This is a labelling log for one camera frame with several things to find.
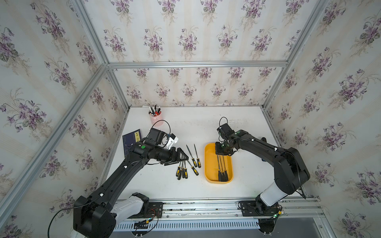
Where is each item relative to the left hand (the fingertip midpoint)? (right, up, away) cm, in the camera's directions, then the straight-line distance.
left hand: (184, 160), depth 71 cm
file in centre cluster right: (0, -11, +15) cm, 18 cm away
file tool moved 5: (-4, -10, +15) cm, 18 cm away
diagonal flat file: (+5, -10, +15) cm, 19 cm away
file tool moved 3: (+21, -12, +14) cm, 28 cm away
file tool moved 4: (+19, -10, +13) cm, 25 cm away
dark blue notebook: (-39, +7, +29) cm, 49 cm away
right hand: (+19, 0, +17) cm, 26 cm away
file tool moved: (+23, -13, +11) cm, 29 cm away
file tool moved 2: (+22, -8, +17) cm, 29 cm away
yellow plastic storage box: (+15, -8, +18) cm, 25 cm away
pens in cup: (-24, +26, +33) cm, 48 cm away
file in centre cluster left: (-2, -11, +15) cm, 18 cm away
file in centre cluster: (-3, -11, +13) cm, 18 cm away
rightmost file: (+5, -6, +19) cm, 20 cm away
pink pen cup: (-20, +21, +31) cm, 42 cm away
